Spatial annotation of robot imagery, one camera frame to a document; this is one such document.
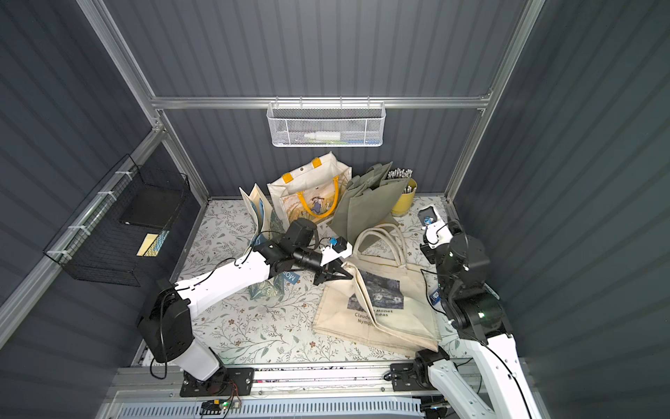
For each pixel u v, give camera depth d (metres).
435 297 0.87
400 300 0.78
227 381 0.69
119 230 0.75
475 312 0.42
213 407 0.70
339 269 0.69
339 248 0.63
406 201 1.04
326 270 0.66
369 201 0.88
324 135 0.88
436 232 0.51
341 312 0.85
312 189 0.96
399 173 1.05
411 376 0.74
